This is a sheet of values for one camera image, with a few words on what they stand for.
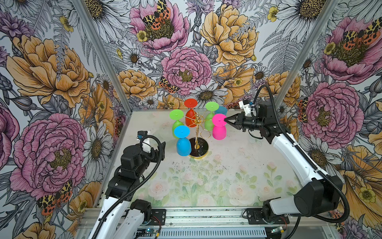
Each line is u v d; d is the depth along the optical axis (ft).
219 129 2.67
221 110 4.02
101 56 2.90
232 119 2.39
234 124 2.23
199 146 3.25
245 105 2.34
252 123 2.14
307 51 2.86
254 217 2.43
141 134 1.91
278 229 2.34
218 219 2.45
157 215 2.45
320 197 1.35
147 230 2.32
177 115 2.57
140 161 1.75
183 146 2.50
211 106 2.72
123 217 1.54
